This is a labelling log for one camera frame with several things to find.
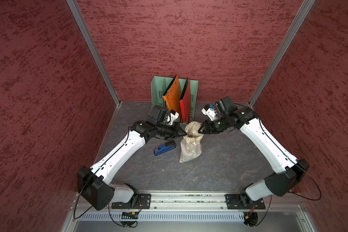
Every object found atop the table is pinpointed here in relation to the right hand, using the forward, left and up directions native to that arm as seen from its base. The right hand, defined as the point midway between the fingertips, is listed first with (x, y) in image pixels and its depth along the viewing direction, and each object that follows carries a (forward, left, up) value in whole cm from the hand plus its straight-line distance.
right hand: (201, 134), depth 72 cm
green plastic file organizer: (+45, +25, -3) cm, 52 cm away
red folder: (+20, +8, +2) cm, 21 cm away
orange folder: (+26, +15, +2) cm, 30 cm away
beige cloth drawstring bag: (-5, +6, -1) cm, 8 cm away
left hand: (-3, +9, +1) cm, 9 cm away
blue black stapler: (+6, +19, -22) cm, 29 cm away
